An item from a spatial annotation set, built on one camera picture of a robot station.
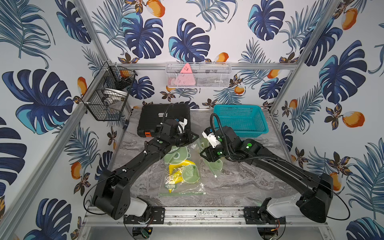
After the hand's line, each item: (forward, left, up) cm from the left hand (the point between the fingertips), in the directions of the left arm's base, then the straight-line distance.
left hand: (199, 134), depth 77 cm
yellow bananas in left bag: (-15, +12, -20) cm, 27 cm away
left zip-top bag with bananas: (-18, +2, -23) cm, 29 cm away
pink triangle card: (+34, +10, +11) cm, 37 cm away
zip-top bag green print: (-10, -10, -15) cm, 21 cm away
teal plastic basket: (+32, -38, -22) cm, 54 cm away
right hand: (-8, -3, -2) cm, 9 cm away
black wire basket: (+16, +53, +7) cm, 56 cm away
